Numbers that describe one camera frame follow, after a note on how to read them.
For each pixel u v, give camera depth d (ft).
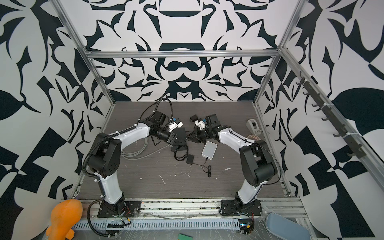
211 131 2.31
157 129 2.47
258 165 1.54
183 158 2.98
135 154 3.00
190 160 2.95
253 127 3.34
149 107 3.82
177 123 2.71
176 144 2.70
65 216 2.16
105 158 1.64
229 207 2.44
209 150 3.00
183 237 2.18
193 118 3.55
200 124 2.79
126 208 2.37
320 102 1.96
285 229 2.26
